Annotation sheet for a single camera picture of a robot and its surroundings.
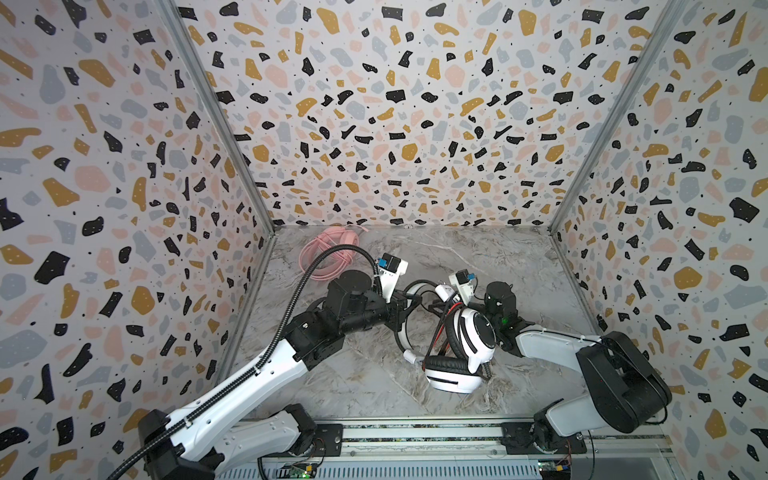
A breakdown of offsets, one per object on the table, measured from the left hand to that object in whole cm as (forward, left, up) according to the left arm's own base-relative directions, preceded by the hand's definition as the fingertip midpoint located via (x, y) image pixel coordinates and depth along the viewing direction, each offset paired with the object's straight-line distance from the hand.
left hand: (423, 296), depth 63 cm
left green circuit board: (-27, +29, -33) cm, 51 cm away
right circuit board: (-28, -32, -33) cm, 54 cm away
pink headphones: (+32, +28, -30) cm, 52 cm away
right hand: (+8, -3, -17) cm, 19 cm away
